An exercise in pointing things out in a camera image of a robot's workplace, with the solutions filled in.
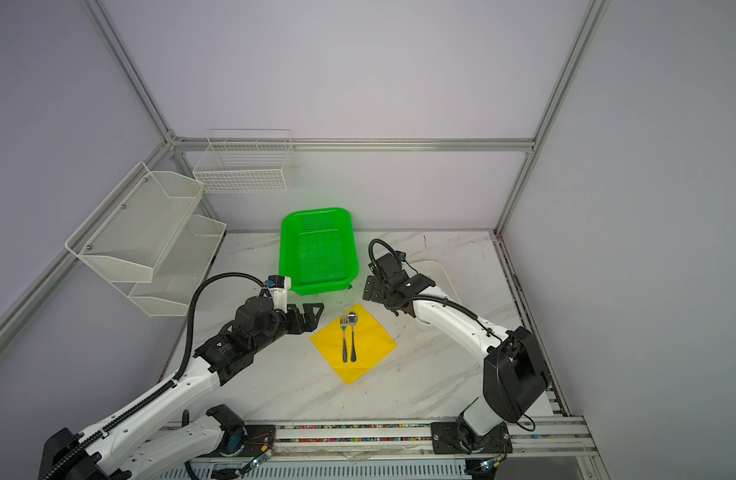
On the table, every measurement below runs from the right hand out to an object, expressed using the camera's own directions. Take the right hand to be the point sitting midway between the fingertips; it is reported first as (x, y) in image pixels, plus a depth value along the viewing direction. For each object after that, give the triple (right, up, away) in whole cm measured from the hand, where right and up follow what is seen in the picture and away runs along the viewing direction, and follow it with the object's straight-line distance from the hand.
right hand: (377, 291), depth 85 cm
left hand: (-18, -4, -7) cm, 20 cm away
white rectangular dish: (+20, +5, +16) cm, 26 cm away
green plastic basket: (-24, +13, +30) cm, 41 cm away
